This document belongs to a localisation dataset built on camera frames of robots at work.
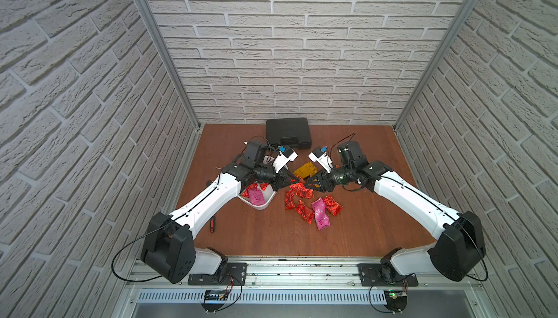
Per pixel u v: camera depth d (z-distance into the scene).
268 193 0.91
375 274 0.73
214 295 0.73
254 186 0.94
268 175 0.67
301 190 0.74
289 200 0.89
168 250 0.40
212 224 0.84
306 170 0.97
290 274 0.76
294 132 1.15
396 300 0.70
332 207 0.87
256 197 0.85
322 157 0.69
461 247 0.41
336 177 0.67
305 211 0.86
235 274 0.75
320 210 0.85
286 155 0.68
